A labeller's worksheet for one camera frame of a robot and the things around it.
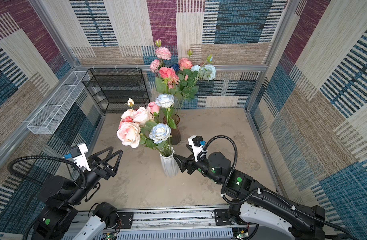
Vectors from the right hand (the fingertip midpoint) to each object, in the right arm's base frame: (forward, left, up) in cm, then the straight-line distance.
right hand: (180, 152), depth 64 cm
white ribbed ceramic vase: (0, +6, -14) cm, 15 cm away
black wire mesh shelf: (+59, +49, -9) cm, 77 cm away
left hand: (-2, +23, +9) cm, 25 cm away
